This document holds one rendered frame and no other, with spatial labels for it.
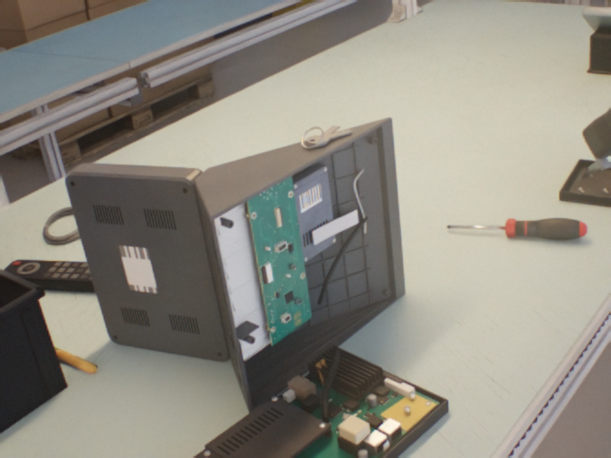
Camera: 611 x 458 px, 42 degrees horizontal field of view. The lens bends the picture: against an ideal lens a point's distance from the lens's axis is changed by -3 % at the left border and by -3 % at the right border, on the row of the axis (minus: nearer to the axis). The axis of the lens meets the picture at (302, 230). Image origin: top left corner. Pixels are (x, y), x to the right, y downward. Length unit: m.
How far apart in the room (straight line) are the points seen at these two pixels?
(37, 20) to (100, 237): 3.41
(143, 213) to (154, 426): 0.20
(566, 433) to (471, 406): 1.47
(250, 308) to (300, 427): 0.12
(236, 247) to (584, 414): 1.67
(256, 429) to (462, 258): 0.37
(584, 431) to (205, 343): 1.53
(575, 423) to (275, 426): 1.60
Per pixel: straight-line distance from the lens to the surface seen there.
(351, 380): 0.74
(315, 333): 0.85
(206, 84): 4.96
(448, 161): 1.22
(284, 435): 0.70
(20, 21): 4.17
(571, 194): 1.09
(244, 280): 0.73
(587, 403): 2.31
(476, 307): 0.88
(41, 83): 2.32
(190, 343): 0.84
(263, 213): 0.71
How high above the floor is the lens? 1.49
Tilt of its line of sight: 28 degrees down
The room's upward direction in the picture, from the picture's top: 8 degrees counter-clockwise
